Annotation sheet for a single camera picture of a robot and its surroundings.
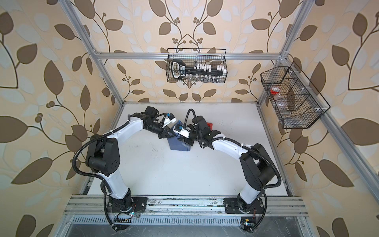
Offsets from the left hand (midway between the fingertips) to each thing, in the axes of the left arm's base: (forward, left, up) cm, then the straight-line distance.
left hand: (172, 133), depth 87 cm
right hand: (-1, -5, +1) cm, 5 cm away
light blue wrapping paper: (-5, -2, -4) cm, 7 cm away
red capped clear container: (+16, -58, +21) cm, 63 cm away
